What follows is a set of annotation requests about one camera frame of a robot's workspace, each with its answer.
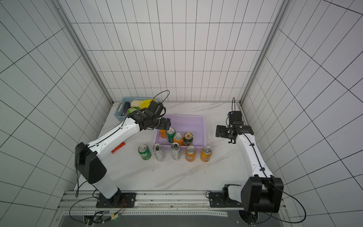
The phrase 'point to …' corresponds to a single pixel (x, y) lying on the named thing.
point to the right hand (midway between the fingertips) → (220, 130)
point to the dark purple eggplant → (127, 106)
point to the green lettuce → (132, 109)
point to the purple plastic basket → (183, 124)
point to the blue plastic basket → (119, 113)
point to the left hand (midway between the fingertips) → (160, 126)
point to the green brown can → (188, 138)
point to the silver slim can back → (158, 150)
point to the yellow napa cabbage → (142, 104)
